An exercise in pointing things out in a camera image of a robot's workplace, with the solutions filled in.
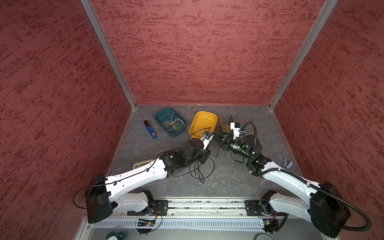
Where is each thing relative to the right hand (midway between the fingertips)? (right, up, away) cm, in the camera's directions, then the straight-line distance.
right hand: (210, 138), depth 72 cm
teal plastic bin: (-33, +13, +41) cm, 54 cm away
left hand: (-2, -5, +2) cm, 6 cm away
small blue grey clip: (+49, -18, +15) cm, 55 cm away
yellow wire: (-21, +6, +34) cm, 41 cm away
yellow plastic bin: (-3, +8, +35) cm, 36 cm away
